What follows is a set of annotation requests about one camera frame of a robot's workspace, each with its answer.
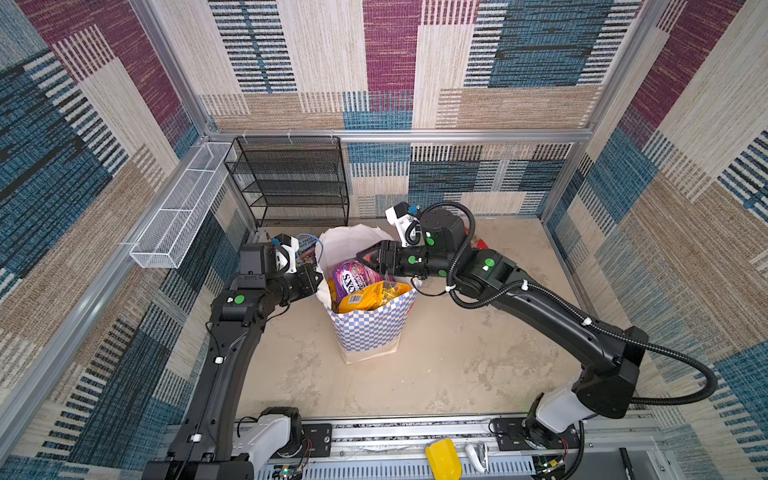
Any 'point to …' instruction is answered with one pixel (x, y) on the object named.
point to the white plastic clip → (474, 457)
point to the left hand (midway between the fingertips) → (322, 271)
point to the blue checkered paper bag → (370, 308)
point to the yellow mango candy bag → (371, 295)
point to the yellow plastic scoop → (443, 460)
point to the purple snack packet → (352, 276)
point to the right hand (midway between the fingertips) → (364, 265)
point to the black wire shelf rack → (291, 181)
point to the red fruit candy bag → (481, 244)
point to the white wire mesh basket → (163, 242)
